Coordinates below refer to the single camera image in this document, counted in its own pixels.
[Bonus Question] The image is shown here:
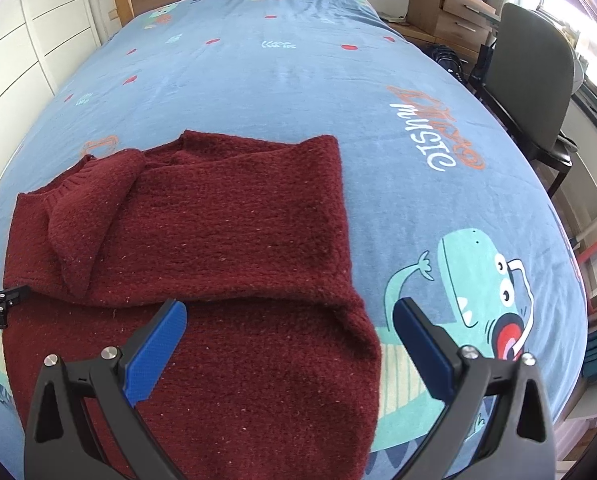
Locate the dark red knit sweater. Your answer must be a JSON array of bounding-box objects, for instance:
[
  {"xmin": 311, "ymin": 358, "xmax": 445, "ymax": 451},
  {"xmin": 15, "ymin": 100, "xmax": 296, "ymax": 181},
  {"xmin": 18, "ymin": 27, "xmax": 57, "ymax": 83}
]
[{"xmin": 2, "ymin": 131, "xmax": 381, "ymax": 479}]

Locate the white wardrobe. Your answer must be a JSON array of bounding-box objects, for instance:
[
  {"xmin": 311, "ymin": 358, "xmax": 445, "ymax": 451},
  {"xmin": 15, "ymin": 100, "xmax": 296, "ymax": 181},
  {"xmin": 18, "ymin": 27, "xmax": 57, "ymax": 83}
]
[{"xmin": 0, "ymin": 0, "xmax": 100, "ymax": 178}]

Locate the blue cartoon print bedsheet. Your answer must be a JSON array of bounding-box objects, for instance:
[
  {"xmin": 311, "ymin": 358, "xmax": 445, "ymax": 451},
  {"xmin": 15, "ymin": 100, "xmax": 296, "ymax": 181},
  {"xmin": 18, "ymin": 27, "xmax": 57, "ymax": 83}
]
[{"xmin": 0, "ymin": 0, "xmax": 587, "ymax": 479}]

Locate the dark grey office chair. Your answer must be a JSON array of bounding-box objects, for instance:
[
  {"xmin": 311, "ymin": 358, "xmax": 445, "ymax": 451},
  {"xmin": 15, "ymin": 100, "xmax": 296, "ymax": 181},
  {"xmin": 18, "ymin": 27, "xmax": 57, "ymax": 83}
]
[{"xmin": 469, "ymin": 2, "xmax": 578, "ymax": 196}]

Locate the dark bag on floor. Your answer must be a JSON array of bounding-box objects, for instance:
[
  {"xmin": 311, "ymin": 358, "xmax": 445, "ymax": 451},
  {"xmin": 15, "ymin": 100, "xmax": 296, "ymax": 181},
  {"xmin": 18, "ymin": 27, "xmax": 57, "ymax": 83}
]
[{"xmin": 425, "ymin": 44, "xmax": 467, "ymax": 81}]

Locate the wooden drawer cabinet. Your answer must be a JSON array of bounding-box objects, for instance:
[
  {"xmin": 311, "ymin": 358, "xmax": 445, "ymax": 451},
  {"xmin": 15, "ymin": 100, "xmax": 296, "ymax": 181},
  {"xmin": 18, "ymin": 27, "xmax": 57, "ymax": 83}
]
[{"xmin": 405, "ymin": 0, "xmax": 499, "ymax": 62}]

